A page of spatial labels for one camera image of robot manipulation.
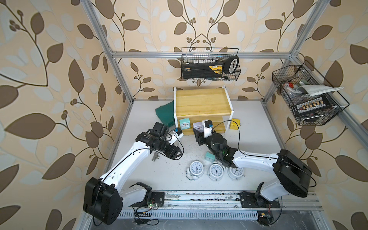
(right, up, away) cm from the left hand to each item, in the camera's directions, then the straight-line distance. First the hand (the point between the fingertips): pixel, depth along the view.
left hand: (177, 150), depth 78 cm
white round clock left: (+10, -12, +4) cm, 16 cm away
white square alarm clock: (+12, +13, +1) cm, 17 cm away
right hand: (+12, +12, +4) cm, 17 cm away
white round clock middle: (+22, -13, +3) cm, 25 cm away
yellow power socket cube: (+38, +12, +21) cm, 45 cm away
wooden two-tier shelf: (+14, +25, -3) cm, 29 cm away
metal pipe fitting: (-15, -7, +11) cm, 19 cm away
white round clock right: (+32, -14, +1) cm, 35 cm away
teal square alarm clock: (+4, +14, +4) cm, 15 cm away
